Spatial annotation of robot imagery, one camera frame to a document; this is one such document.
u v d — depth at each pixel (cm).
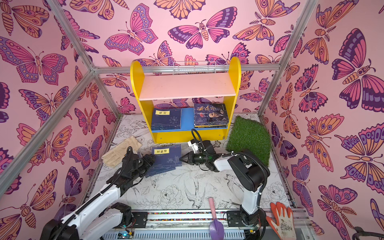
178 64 94
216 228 70
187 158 83
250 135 103
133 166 66
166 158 88
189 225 73
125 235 72
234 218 73
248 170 49
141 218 73
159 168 86
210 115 92
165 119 95
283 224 71
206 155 74
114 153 98
